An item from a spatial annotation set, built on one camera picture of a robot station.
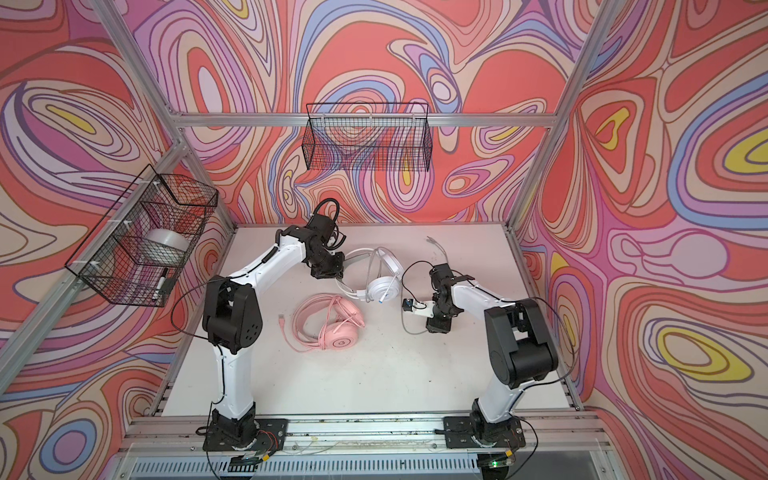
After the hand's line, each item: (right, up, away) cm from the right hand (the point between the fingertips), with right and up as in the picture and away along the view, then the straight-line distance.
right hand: (440, 324), depth 93 cm
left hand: (-30, +17, 0) cm, 34 cm away
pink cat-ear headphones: (-29, +1, -13) cm, 32 cm away
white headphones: (-18, +13, -11) cm, 25 cm away
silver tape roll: (-70, +24, -23) cm, 78 cm away
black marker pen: (-73, +15, -20) cm, 77 cm away
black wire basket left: (-81, +21, -25) cm, 87 cm away
